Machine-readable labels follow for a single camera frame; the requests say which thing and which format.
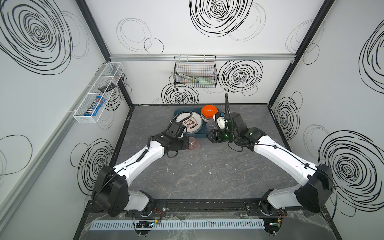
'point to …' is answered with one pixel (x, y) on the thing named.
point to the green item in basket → (206, 81)
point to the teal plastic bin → (202, 133)
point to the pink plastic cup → (193, 144)
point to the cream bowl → (204, 119)
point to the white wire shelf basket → (112, 72)
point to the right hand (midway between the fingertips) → (207, 135)
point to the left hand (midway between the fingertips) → (189, 143)
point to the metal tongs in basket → (192, 78)
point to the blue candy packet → (95, 106)
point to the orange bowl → (209, 111)
